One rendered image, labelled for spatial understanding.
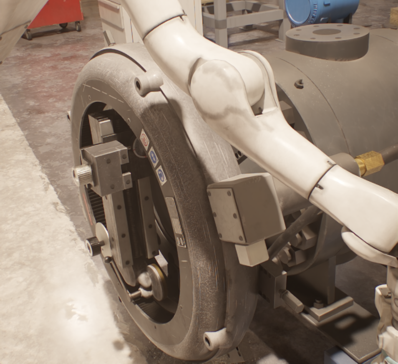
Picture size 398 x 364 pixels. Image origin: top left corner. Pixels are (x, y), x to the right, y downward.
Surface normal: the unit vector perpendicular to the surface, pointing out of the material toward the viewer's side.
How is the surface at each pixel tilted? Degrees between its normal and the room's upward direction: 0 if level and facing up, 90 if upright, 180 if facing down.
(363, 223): 71
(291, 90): 29
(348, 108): 46
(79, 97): 90
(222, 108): 93
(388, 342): 90
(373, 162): 60
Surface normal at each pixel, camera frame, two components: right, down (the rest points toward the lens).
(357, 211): -0.47, 0.01
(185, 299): -0.85, 0.27
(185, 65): -0.52, 0.26
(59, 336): -0.07, -0.91
